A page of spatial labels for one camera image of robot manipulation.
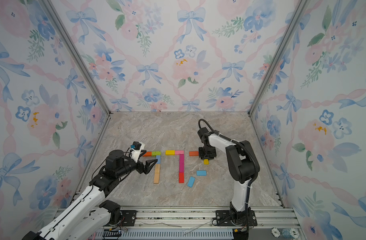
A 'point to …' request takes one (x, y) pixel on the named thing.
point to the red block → (181, 178)
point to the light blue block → (158, 157)
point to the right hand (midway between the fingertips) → (206, 157)
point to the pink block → (177, 152)
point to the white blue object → (292, 233)
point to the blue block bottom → (191, 181)
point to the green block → (156, 153)
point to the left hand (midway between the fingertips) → (151, 155)
